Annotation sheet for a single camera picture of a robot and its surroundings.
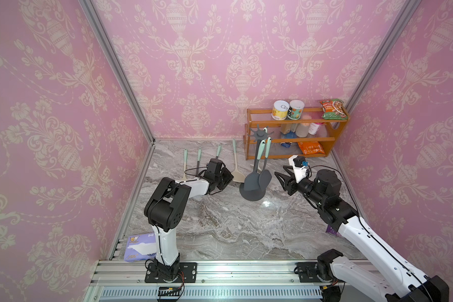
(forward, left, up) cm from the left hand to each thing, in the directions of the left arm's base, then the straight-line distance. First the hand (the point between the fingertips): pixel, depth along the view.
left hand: (236, 176), depth 97 cm
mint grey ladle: (-9, -12, +13) cm, 20 cm away
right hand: (-11, -17, +22) cm, 30 cm away
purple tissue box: (-35, +39, -2) cm, 52 cm away
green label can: (+18, -27, +28) cm, 43 cm away
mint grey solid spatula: (-9, -7, +9) cm, 15 cm away
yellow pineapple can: (+18, -20, +29) cm, 39 cm away
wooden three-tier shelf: (+24, -29, +3) cm, 38 cm away
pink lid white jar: (+20, -35, +15) cm, 43 cm away
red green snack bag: (+20, -46, +28) cm, 57 cm away
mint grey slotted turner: (+20, +22, -4) cm, 30 cm away
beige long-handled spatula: (+1, -1, -2) cm, 3 cm away
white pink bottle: (+20, -40, +16) cm, 48 cm away
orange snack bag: (+22, -46, -1) cm, 51 cm away
